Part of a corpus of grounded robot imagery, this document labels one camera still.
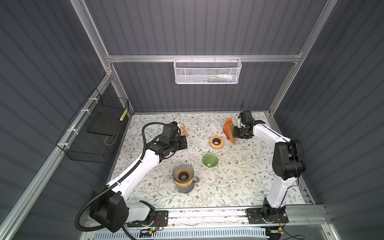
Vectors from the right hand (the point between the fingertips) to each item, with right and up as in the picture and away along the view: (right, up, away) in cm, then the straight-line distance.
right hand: (236, 134), depth 98 cm
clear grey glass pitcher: (-31, -28, -19) cm, 45 cm away
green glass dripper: (-18, -16, -4) cm, 24 cm away
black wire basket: (-78, 0, -26) cm, 82 cm away
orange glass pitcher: (-36, +2, +5) cm, 36 cm away
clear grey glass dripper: (-34, -19, -20) cm, 44 cm away
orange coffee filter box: (-5, +3, 0) cm, 6 cm away
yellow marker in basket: (-67, +12, -16) cm, 70 cm away
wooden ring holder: (-14, -8, +1) cm, 16 cm away
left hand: (-32, -3, -17) cm, 36 cm away
